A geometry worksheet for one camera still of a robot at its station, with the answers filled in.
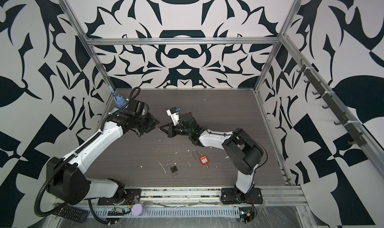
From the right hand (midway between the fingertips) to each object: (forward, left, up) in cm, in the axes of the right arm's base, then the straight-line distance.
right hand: (160, 129), depth 80 cm
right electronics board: (-36, -42, -18) cm, 58 cm away
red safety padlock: (-12, -23, -16) cm, 30 cm away
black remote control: (-35, +38, -13) cm, 54 cm away
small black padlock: (-16, -6, -16) cm, 24 cm away
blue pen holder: (+28, +34, -8) cm, 45 cm away
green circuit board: (-34, +18, -14) cm, 42 cm away
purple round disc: (-35, +7, -7) cm, 36 cm away
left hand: (+4, +1, +2) cm, 5 cm away
